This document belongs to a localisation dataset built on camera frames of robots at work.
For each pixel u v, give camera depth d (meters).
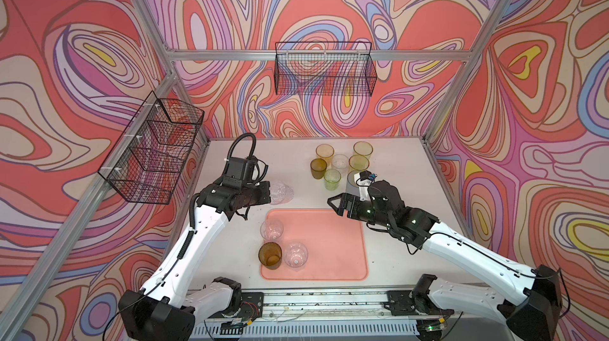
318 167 1.04
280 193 0.80
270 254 0.80
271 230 0.88
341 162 1.05
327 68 0.96
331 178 1.03
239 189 0.55
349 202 0.65
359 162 0.96
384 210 0.56
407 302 0.73
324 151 1.08
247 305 0.73
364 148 0.99
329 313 0.73
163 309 0.36
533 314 0.38
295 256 0.82
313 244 0.85
